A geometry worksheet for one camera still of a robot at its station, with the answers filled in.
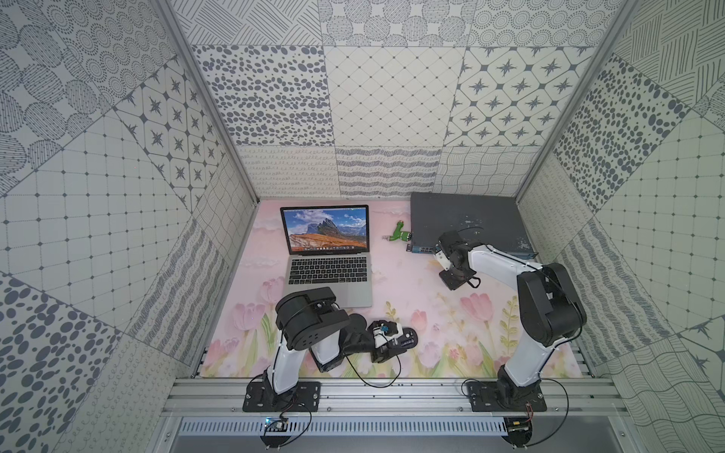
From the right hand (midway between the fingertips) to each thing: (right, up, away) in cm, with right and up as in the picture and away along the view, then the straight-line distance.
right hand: (459, 281), depth 94 cm
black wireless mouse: (-18, -14, -12) cm, 26 cm away
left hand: (-21, -14, -9) cm, 27 cm away
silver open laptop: (-45, +11, +7) cm, 47 cm away
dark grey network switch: (+19, +21, +18) cm, 33 cm away
